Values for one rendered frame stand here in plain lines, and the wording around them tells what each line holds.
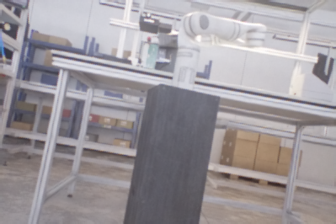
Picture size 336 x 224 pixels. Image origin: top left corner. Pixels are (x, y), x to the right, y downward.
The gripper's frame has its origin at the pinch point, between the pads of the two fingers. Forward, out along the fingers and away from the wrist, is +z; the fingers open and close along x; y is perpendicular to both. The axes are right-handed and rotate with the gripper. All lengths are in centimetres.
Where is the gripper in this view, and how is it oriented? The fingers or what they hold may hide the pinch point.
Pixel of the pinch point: (147, 40)
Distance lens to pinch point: 163.2
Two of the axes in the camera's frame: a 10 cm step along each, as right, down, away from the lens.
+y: -0.3, 0.3, 10.0
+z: -10.0, 0.5, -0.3
